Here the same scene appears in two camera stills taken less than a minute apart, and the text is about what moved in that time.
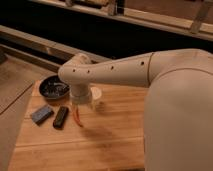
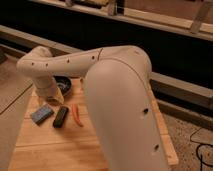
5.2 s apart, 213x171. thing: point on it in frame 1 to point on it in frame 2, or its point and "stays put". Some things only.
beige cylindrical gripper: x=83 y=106 to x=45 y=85
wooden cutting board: x=112 y=137 stays put
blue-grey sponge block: x=42 y=114 stays put
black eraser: x=61 y=117 stays put
